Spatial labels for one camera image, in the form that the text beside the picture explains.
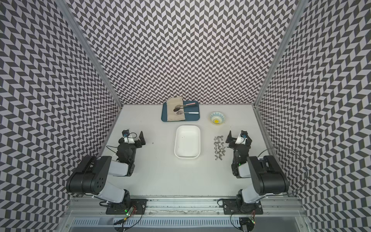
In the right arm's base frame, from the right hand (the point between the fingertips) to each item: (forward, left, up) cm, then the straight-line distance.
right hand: (237, 134), depth 89 cm
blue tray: (+20, +31, -8) cm, 38 cm away
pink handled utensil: (+31, +29, -3) cm, 42 cm away
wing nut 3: (-1, +12, -10) cm, 16 cm away
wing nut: (+3, +9, -9) cm, 13 cm away
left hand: (+1, +65, 0) cm, 65 cm away
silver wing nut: (-11, +13, -11) cm, 20 cm away
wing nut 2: (+3, +13, -10) cm, 16 cm away
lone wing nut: (-8, +9, -9) cm, 15 cm away
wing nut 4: (-1, +8, -10) cm, 13 cm away
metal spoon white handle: (+26, +38, -8) cm, 46 cm away
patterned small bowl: (+20, +9, -8) cm, 24 cm away
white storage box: (0, +32, -9) cm, 33 cm away
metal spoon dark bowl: (+30, +41, -8) cm, 52 cm away
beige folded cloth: (+24, +44, -10) cm, 51 cm away
